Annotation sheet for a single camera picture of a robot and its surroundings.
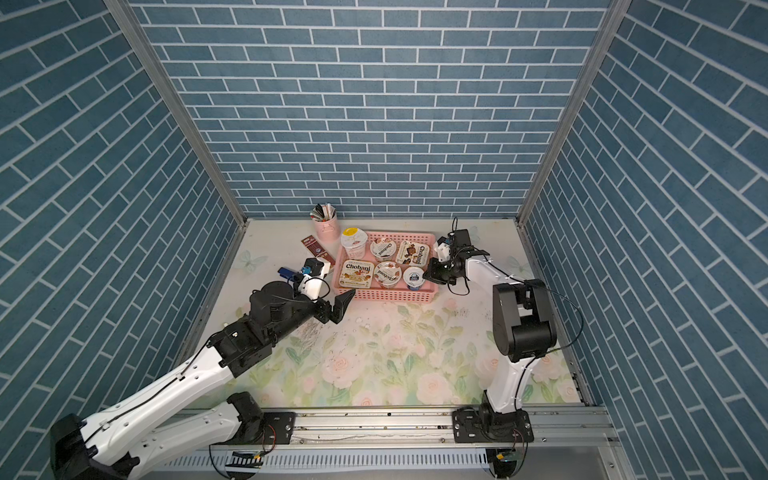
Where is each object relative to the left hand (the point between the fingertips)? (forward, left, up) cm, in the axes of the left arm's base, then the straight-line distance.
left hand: (348, 284), depth 71 cm
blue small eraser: (+20, +26, -24) cm, 41 cm away
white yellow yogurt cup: (+29, +3, -16) cm, 33 cm away
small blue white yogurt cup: (+15, -18, -19) cm, 30 cm away
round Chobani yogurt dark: (+28, -7, -20) cm, 35 cm away
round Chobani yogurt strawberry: (+18, -9, -21) cm, 29 cm away
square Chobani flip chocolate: (+27, -18, -21) cm, 38 cm away
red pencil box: (+32, +18, -26) cm, 45 cm away
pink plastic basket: (+16, -14, -30) cm, 36 cm away
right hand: (+16, -22, -19) cm, 33 cm away
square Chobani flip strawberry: (+18, +1, -21) cm, 28 cm away
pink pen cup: (+37, +13, -23) cm, 46 cm away
